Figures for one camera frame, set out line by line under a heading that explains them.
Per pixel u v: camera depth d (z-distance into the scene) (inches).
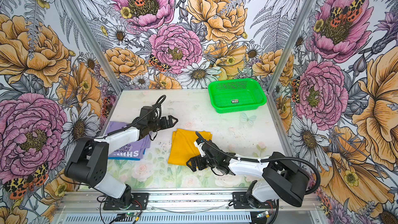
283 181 16.9
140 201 29.0
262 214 28.1
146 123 28.9
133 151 34.3
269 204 28.7
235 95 46.9
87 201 30.0
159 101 32.6
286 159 17.8
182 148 35.4
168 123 32.8
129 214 28.1
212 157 26.3
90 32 35.8
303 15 32.5
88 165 17.8
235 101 45.4
